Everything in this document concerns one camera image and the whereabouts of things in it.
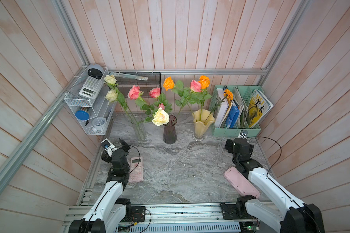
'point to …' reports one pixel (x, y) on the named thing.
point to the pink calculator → (136, 173)
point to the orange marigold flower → (227, 93)
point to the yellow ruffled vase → (203, 120)
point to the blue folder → (232, 118)
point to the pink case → (242, 185)
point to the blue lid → (82, 115)
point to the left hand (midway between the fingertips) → (115, 144)
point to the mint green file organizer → (242, 97)
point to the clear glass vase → (138, 123)
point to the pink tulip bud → (161, 106)
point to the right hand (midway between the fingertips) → (237, 140)
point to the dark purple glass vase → (169, 136)
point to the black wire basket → (124, 85)
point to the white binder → (221, 106)
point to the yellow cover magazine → (259, 106)
